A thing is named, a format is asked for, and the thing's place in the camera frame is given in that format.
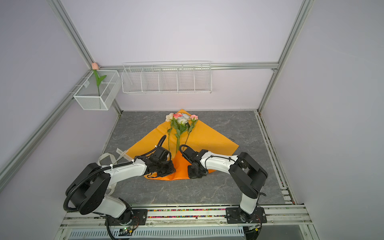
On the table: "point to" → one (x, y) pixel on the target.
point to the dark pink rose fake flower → (178, 128)
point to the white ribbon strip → (123, 153)
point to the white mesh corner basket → (87, 95)
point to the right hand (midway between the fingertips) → (193, 177)
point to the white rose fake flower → (184, 121)
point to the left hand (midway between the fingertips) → (175, 172)
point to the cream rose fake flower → (168, 118)
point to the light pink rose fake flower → (193, 117)
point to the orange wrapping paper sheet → (171, 136)
